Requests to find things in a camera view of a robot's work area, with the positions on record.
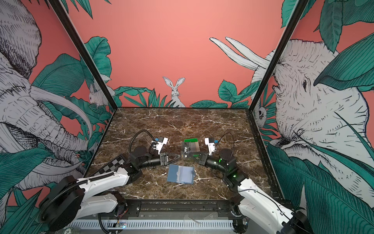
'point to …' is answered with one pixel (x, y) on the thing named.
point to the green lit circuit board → (123, 224)
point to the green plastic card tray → (192, 140)
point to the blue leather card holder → (180, 174)
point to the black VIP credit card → (186, 149)
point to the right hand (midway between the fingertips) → (188, 156)
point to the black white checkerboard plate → (110, 166)
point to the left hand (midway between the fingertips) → (179, 157)
